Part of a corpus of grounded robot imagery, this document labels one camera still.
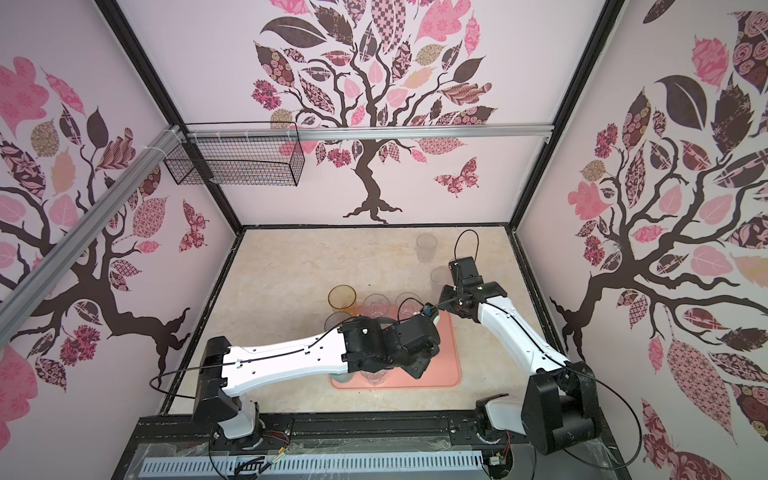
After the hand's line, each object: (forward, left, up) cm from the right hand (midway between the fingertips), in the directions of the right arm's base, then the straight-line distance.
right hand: (449, 297), depth 86 cm
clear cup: (+1, +22, -6) cm, 23 cm away
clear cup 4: (+25, +5, -4) cm, 25 cm away
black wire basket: (+41, +67, +23) cm, 82 cm away
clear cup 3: (-19, +22, -10) cm, 31 cm away
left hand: (-20, +10, +6) cm, 23 cm away
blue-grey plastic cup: (-7, +33, +1) cm, 34 cm away
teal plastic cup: (-20, +31, -7) cm, 38 cm away
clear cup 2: (-14, +14, +22) cm, 30 cm away
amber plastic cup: (-1, +32, +3) cm, 32 cm away
